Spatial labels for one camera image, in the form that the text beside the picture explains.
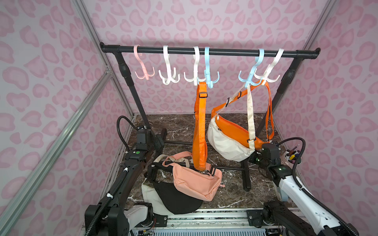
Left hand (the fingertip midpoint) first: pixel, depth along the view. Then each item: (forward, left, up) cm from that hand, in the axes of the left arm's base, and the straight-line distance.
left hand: (156, 138), depth 83 cm
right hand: (-6, -52, -5) cm, 53 cm away
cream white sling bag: (-25, +3, -16) cm, 30 cm away
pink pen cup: (-8, -76, -7) cm, 77 cm away
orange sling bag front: (-15, -24, +15) cm, 32 cm away
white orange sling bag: (-5, -40, +3) cm, 40 cm away
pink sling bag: (-22, -26, -13) cm, 37 cm away
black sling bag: (-30, -12, -16) cm, 36 cm away
